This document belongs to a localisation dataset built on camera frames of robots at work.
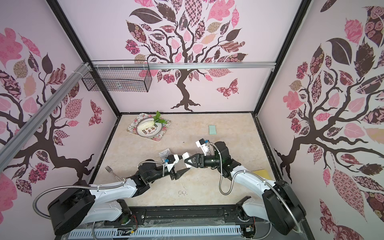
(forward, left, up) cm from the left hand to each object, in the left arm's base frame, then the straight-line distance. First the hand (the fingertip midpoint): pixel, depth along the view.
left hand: (187, 164), depth 75 cm
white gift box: (+2, 0, +6) cm, 6 cm away
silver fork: (+4, +48, -16) cm, 51 cm away
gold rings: (-9, +2, -16) cm, 18 cm away
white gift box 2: (+13, +15, -12) cm, 23 cm away
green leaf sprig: (+44, +25, -13) cm, 52 cm away
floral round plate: (+33, +29, -14) cm, 46 cm away
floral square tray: (+37, +43, -14) cm, 59 cm away
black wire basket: (+53, +37, +19) cm, 68 cm away
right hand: (0, -1, +2) cm, 2 cm away
